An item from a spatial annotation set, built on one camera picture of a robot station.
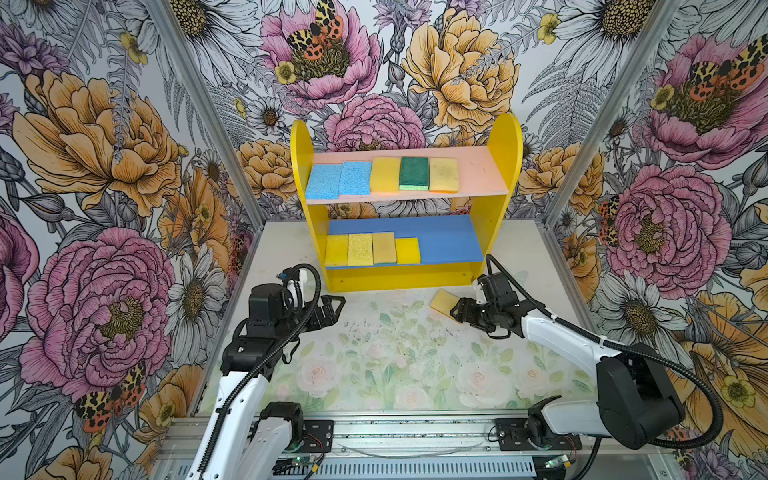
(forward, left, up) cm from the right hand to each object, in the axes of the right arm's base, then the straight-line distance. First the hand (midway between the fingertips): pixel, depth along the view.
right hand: (460, 323), depth 87 cm
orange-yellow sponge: (+21, +21, +10) cm, 32 cm away
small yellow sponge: (+19, +14, +10) cm, 26 cm away
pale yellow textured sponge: (+21, +29, +10) cm, 37 cm away
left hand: (-3, +34, +14) cm, 37 cm away
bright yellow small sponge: (+20, +36, +11) cm, 42 cm away
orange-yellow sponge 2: (+11, +2, -6) cm, 13 cm away
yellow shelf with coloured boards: (+51, +14, -7) cm, 53 cm away
